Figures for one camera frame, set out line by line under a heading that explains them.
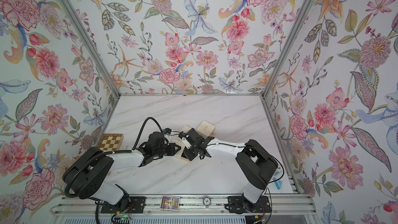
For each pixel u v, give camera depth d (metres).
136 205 0.75
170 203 0.73
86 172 0.45
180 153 0.88
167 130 0.84
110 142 0.93
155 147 0.72
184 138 0.72
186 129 0.99
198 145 0.67
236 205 0.73
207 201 0.71
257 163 0.46
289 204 0.77
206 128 0.98
